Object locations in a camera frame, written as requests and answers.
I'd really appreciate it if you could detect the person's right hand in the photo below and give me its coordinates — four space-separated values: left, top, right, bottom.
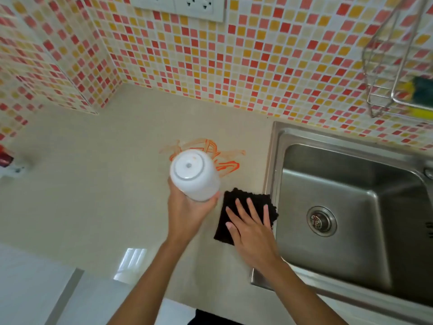
225 198 283 271

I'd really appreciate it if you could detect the person's left hand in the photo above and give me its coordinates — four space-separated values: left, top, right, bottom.
166 177 221 244

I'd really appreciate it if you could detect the black cloth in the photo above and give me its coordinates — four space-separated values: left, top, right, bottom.
213 187 280 246

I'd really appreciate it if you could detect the white plastic cup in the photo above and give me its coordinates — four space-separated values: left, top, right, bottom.
169 149 221 197

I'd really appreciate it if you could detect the green and yellow sponge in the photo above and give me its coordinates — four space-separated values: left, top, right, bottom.
399 76 433 120

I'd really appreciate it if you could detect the person's right forearm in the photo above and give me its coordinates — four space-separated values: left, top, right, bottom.
257 260 347 325

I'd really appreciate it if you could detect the person's left forearm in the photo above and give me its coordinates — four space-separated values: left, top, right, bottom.
108 238 190 325

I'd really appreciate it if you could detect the beige countertop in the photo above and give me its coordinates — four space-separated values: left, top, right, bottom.
0 83 295 325

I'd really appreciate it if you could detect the metal sink drain strainer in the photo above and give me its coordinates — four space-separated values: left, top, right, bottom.
307 206 338 237

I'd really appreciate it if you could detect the orange sauce smear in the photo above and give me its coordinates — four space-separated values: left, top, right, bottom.
159 138 247 177

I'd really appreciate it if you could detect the black shoe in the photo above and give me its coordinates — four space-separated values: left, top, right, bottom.
188 309 244 325

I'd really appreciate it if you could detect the stainless steel double sink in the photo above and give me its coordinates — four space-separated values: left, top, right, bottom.
250 121 433 325

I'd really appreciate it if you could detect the red-capped sauce bottle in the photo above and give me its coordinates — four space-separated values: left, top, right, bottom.
0 145 33 180

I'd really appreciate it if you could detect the metal wire dish rack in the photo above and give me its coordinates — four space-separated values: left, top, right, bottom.
361 0 433 122

